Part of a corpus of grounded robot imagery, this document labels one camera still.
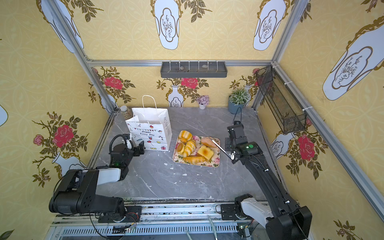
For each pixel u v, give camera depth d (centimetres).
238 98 107
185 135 95
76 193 44
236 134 58
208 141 96
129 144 78
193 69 93
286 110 84
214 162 92
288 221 37
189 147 90
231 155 78
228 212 74
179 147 93
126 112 107
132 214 73
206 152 91
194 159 86
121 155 71
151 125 78
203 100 115
